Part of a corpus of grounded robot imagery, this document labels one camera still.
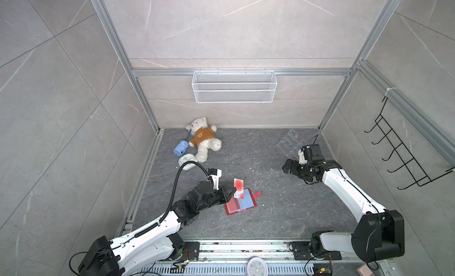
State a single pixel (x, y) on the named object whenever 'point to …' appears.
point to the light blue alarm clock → (187, 157)
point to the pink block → (363, 270)
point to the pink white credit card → (239, 183)
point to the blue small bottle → (181, 148)
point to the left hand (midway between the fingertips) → (237, 186)
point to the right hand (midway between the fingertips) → (290, 168)
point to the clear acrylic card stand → (291, 144)
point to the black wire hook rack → (418, 174)
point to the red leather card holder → (238, 205)
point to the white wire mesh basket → (234, 86)
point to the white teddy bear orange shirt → (203, 137)
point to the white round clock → (257, 266)
